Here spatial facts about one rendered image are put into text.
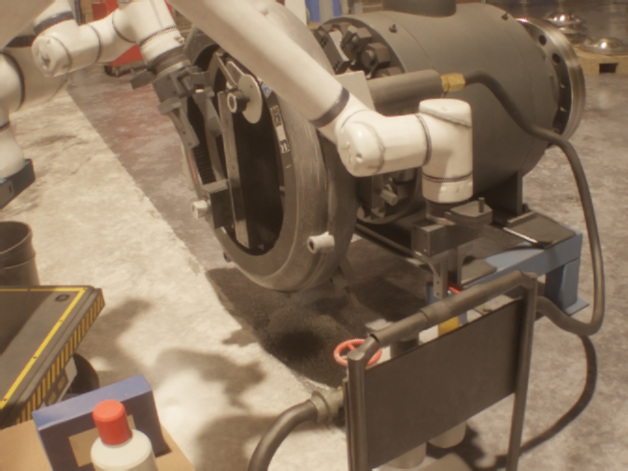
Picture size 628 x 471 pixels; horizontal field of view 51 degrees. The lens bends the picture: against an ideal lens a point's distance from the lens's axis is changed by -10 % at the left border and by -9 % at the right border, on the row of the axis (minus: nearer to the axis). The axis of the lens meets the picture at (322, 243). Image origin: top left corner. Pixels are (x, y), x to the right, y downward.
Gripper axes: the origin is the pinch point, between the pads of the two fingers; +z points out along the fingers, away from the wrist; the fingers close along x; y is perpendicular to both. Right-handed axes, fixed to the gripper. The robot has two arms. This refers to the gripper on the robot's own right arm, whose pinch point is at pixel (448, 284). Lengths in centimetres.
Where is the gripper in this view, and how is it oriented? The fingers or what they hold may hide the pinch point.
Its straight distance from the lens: 131.0
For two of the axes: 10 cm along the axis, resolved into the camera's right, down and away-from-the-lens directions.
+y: -5.4, -3.1, 7.8
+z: 0.7, 9.1, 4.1
